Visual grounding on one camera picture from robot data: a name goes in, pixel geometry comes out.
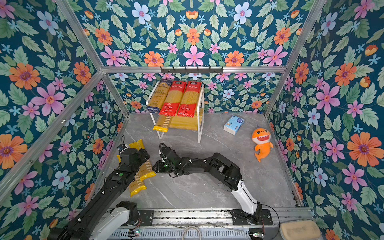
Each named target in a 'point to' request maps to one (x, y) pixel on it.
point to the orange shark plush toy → (261, 137)
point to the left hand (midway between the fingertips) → (144, 149)
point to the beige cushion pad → (300, 230)
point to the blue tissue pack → (234, 124)
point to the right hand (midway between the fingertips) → (152, 167)
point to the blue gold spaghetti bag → (159, 95)
